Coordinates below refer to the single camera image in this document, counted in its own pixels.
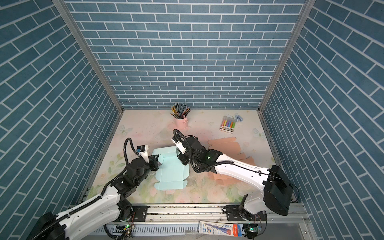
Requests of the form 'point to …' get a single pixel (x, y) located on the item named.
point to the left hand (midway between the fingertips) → (160, 155)
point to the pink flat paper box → (230, 147)
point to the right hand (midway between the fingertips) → (177, 148)
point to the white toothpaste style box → (220, 228)
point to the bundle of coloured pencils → (179, 110)
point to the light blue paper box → (171, 174)
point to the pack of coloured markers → (227, 124)
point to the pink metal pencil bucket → (181, 124)
